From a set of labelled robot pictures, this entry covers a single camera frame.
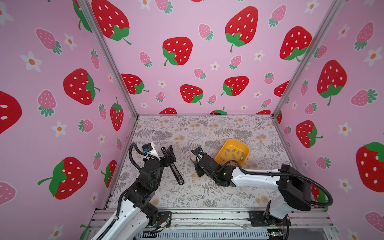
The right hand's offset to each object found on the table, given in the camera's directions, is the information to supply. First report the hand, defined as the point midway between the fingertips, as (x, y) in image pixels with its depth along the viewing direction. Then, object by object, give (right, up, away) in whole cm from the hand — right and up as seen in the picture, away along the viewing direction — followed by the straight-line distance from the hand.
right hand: (194, 161), depth 82 cm
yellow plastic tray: (+26, +3, +19) cm, 32 cm away
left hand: (-15, +9, -10) cm, 20 cm away
